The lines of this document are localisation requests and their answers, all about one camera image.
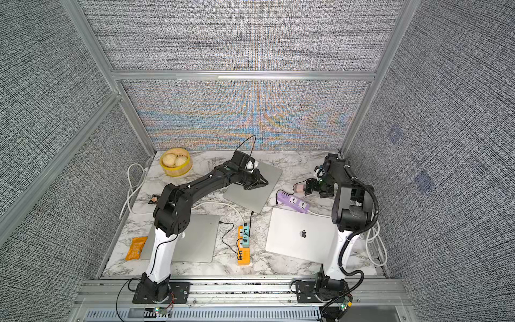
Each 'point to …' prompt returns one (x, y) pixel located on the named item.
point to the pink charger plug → (300, 188)
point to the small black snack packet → (153, 199)
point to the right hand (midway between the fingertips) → (316, 188)
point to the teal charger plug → (246, 235)
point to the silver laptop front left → (198, 243)
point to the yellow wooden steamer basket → (175, 171)
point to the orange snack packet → (135, 248)
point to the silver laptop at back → (257, 198)
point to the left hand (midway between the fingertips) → (272, 181)
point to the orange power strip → (243, 253)
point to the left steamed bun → (169, 159)
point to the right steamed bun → (180, 160)
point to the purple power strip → (293, 202)
